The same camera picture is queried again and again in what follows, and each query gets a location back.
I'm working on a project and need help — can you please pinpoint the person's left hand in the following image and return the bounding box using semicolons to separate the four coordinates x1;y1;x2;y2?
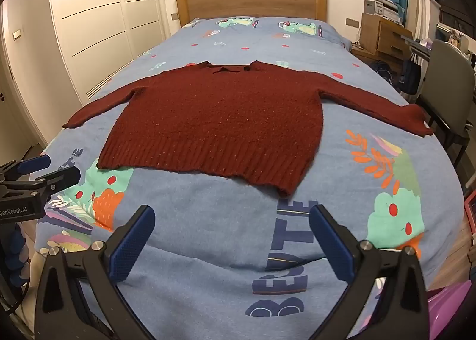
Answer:
3;222;31;288

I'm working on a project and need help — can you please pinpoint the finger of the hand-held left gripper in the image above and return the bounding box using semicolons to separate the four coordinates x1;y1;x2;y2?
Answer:
0;154;52;180
28;166;82;199

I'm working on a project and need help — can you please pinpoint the white printer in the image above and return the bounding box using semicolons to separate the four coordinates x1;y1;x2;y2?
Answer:
362;0;405;23

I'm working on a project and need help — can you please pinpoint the purple plastic object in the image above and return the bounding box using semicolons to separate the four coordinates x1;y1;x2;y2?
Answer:
428;280;474;340

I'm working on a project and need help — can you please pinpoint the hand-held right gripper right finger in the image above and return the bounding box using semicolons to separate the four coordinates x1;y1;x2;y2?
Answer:
309;205;441;340

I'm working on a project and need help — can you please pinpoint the white wardrobe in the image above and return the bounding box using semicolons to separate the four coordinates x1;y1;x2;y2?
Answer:
48;0;161;107

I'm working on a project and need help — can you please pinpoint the blue printed bed blanket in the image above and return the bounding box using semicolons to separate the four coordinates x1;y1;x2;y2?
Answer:
35;16;465;340

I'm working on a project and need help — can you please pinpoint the grey chair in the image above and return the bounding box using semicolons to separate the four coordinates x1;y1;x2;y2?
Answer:
416;39;476;162

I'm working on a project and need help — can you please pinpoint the dark bag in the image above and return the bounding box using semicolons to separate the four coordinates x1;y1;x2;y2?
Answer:
368;61;401;92

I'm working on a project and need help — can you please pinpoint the wooden headboard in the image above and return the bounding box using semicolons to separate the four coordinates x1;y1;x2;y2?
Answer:
176;0;328;28

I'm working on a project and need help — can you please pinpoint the dark backpack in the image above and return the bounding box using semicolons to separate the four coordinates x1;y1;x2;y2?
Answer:
400;57;422;95

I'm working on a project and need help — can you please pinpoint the dark red knit sweater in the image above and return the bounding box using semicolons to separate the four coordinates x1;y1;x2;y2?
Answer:
62;60;434;198

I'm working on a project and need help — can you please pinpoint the wooden cabinet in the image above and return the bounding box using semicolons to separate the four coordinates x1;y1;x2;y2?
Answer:
359;13;413;62

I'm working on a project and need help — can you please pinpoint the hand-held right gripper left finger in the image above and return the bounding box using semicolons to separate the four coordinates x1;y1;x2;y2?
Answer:
35;205;156;340

